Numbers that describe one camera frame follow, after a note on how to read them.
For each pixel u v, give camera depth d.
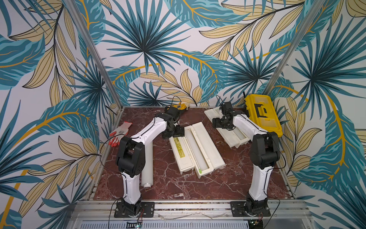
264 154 0.54
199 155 0.87
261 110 0.97
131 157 0.50
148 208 0.73
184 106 1.15
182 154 0.84
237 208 0.74
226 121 0.75
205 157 0.85
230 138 0.93
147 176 0.80
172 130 0.77
